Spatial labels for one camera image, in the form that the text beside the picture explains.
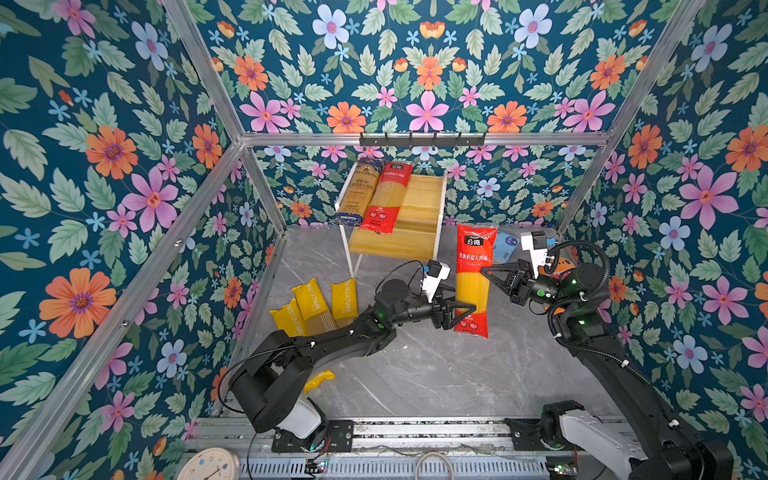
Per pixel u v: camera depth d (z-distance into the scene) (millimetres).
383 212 753
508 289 606
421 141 929
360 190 820
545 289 583
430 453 697
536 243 568
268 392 430
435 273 649
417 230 953
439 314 638
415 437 750
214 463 679
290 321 927
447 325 642
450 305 628
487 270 623
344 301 958
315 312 932
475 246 605
